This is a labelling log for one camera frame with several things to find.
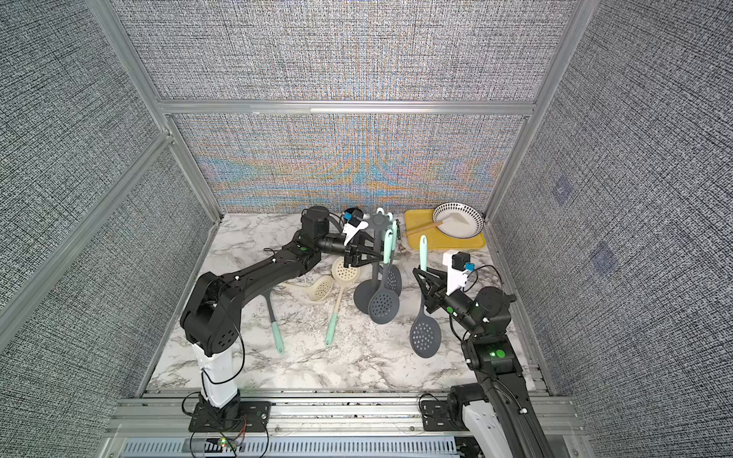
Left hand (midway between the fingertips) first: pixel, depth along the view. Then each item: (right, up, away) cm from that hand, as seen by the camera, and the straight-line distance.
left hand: (387, 252), depth 74 cm
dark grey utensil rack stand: (-7, -14, +23) cm, 28 cm away
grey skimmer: (+9, -21, -2) cm, 23 cm away
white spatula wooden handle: (+29, +10, +39) cm, 49 cm away
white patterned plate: (+37, +15, +43) cm, 58 cm away
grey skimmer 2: (+3, -7, +14) cm, 16 cm away
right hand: (+7, -3, -8) cm, 11 cm away
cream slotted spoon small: (-22, -15, +22) cm, 34 cm away
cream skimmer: (-13, -9, +26) cm, 31 cm away
